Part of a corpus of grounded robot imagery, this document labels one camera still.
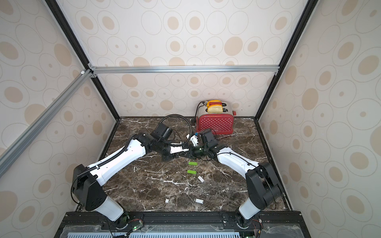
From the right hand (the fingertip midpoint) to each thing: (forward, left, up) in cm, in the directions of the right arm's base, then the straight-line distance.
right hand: (179, 158), depth 78 cm
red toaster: (+30, -24, -4) cm, 39 cm away
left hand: (+2, 0, +2) cm, 3 cm away
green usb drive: (+6, -7, -16) cm, 19 cm away
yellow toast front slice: (+36, -20, +4) cm, 41 cm away
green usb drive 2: (0, -6, -16) cm, 17 cm away
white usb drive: (-4, -12, -16) cm, 20 cm away
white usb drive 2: (-16, -11, -16) cm, 26 cm away
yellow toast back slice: (+41, -19, +6) cm, 46 cm away
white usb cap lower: (-17, +6, -16) cm, 24 cm away
